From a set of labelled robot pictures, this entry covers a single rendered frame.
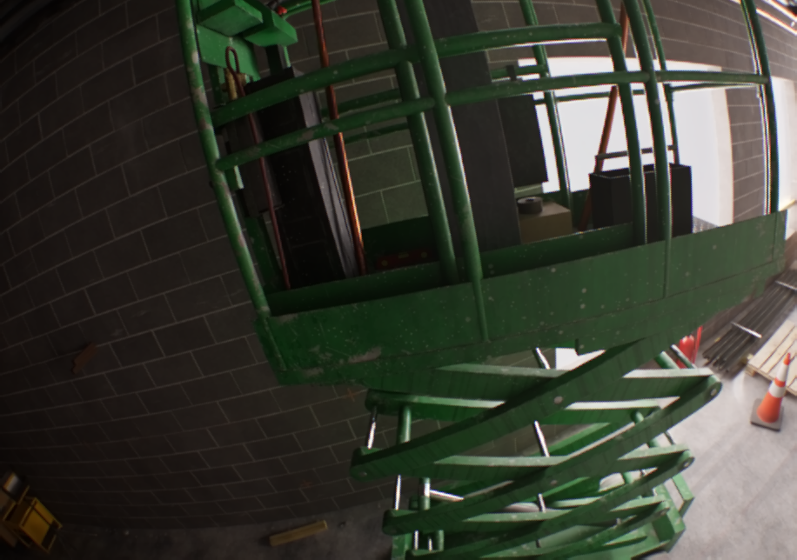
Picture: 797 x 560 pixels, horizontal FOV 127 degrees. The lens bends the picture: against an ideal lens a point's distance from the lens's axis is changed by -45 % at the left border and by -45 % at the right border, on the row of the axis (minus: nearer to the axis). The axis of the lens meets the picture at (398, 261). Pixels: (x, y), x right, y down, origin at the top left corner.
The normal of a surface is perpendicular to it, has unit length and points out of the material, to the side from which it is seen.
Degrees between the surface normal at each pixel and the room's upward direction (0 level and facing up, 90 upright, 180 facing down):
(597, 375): 90
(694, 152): 90
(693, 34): 90
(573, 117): 90
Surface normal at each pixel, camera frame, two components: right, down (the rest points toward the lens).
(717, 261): -0.07, 0.32
